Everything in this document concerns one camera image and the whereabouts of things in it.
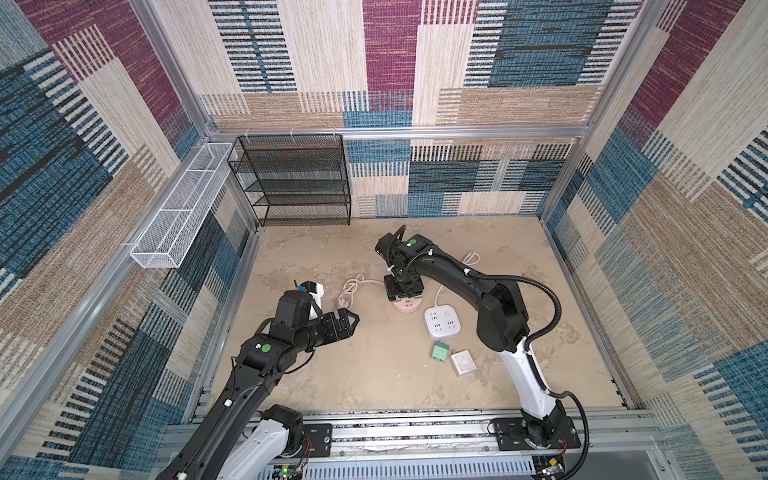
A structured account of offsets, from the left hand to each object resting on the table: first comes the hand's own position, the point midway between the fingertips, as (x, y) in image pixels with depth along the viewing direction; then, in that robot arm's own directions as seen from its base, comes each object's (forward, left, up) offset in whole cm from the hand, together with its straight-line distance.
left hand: (347, 318), depth 75 cm
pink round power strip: (+12, -16, -15) cm, 25 cm away
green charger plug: (-3, -25, -15) cm, 29 cm away
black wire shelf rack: (+54, +23, +1) cm, 59 cm away
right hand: (+11, -14, -10) cm, 21 cm away
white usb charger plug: (-6, -30, -15) cm, 34 cm away
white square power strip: (+6, -26, -15) cm, 31 cm away
